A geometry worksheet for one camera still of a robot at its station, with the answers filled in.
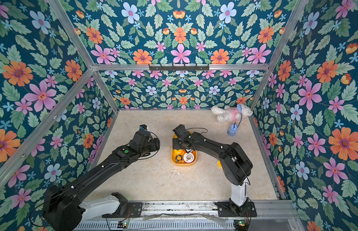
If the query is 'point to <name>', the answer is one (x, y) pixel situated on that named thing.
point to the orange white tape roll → (188, 157)
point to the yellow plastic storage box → (183, 163)
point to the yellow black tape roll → (178, 158)
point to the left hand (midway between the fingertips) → (157, 141)
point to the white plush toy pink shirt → (228, 113)
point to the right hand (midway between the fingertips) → (177, 144)
